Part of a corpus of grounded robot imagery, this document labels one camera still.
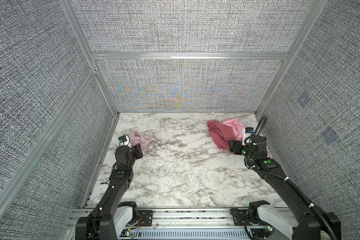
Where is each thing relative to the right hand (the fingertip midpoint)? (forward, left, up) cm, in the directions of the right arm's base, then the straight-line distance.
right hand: (234, 140), depth 83 cm
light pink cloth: (+9, +59, -9) cm, 61 cm away
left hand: (-1, +55, -2) cm, 55 cm away
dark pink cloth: (+13, +3, -10) cm, 17 cm away
